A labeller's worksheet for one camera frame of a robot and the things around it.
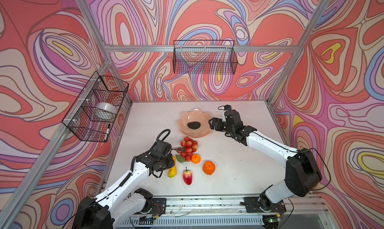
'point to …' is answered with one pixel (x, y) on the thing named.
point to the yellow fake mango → (172, 172)
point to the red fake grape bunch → (187, 147)
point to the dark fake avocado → (193, 125)
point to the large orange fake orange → (209, 167)
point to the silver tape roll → (107, 106)
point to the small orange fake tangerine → (195, 158)
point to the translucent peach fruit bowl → (195, 115)
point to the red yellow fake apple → (187, 176)
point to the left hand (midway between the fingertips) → (174, 160)
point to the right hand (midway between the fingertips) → (215, 124)
